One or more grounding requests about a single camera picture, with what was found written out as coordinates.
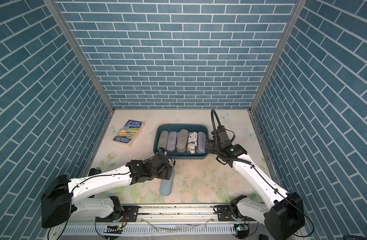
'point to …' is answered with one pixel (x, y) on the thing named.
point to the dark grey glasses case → (182, 140)
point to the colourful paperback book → (129, 132)
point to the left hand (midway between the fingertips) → (169, 171)
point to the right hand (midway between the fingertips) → (212, 145)
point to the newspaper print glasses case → (192, 142)
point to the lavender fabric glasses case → (171, 141)
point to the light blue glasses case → (166, 185)
